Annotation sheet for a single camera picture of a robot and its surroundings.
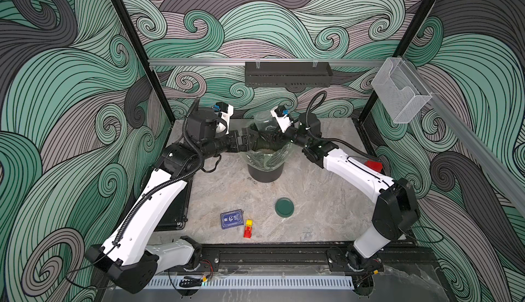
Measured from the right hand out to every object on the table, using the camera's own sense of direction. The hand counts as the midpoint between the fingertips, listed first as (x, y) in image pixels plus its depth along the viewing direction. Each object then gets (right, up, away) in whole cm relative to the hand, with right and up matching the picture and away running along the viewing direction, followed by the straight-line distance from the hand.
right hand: (264, 124), depth 77 cm
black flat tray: (-34, -36, 0) cm, 50 cm away
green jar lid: (+9, -35, +9) cm, 38 cm away
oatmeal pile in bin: (+1, -12, +23) cm, 27 cm away
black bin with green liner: (+1, -14, 0) cm, 14 cm away
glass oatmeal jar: (0, +1, -5) cm, 5 cm away
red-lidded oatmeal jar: (+49, -18, +9) cm, 53 cm away
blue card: (-13, -39, +4) cm, 41 cm away
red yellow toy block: (-7, -42, +2) cm, 43 cm away
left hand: (-6, -3, -14) cm, 15 cm away
